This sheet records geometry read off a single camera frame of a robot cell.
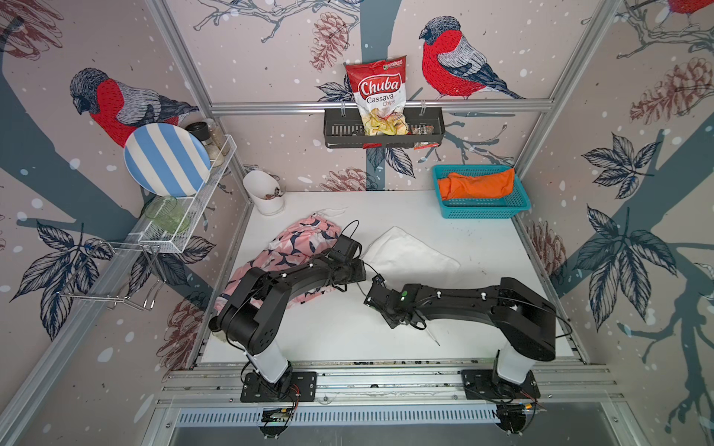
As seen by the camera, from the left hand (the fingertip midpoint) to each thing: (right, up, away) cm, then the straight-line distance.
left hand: (365, 267), depth 92 cm
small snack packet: (+19, +47, -2) cm, 50 cm away
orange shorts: (+54, +31, +22) cm, 66 cm away
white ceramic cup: (-42, +27, +21) cm, 54 cm away
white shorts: (+13, +2, +7) cm, 15 cm away
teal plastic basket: (+60, +22, +24) cm, 68 cm away
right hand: (+9, -11, -6) cm, 16 cm away
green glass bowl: (-50, +19, -24) cm, 58 cm away
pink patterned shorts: (-25, +7, +8) cm, 27 cm away
